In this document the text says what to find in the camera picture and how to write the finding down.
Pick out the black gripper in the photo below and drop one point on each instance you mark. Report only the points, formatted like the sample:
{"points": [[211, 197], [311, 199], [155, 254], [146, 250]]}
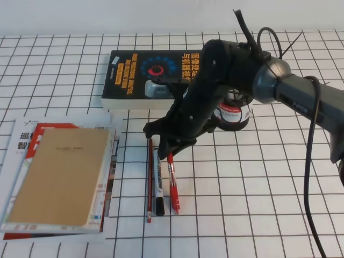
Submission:
{"points": [[194, 103]]}

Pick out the red gel pen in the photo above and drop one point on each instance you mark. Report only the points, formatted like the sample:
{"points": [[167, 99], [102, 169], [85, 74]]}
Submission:
{"points": [[175, 204]]}

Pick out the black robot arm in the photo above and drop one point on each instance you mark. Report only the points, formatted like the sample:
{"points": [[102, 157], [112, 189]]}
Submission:
{"points": [[226, 65]]}

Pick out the black mesh pen holder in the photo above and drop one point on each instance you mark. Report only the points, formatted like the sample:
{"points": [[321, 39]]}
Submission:
{"points": [[233, 113]]}

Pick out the red pencil with eraser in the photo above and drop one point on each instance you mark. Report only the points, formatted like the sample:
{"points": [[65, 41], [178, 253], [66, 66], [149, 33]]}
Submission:
{"points": [[150, 180]]}

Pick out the white whiteboard marker on table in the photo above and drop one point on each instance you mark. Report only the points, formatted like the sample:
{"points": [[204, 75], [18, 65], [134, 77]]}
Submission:
{"points": [[159, 196]]}

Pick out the thick black textbook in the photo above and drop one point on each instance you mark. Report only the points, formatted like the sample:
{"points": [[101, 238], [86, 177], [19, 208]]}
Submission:
{"points": [[128, 72]]}

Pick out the colourful map magazine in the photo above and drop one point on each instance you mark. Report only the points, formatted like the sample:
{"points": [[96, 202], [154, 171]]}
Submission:
{"points": [[98, 211]]}

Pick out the brown kraft notebook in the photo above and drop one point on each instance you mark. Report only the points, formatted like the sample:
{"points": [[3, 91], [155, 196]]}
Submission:
{"points": [[59, 186]]}

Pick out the red cover book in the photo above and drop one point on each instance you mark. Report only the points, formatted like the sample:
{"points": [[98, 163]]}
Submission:
{"points": [[37, 135]]}

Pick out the white booklet with chinese text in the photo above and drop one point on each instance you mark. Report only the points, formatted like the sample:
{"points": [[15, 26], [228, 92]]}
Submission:
{"points": [[21, 138]]}

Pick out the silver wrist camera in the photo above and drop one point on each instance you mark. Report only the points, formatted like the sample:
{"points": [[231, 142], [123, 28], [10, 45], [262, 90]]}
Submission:
{"points": [[165, 88]]}

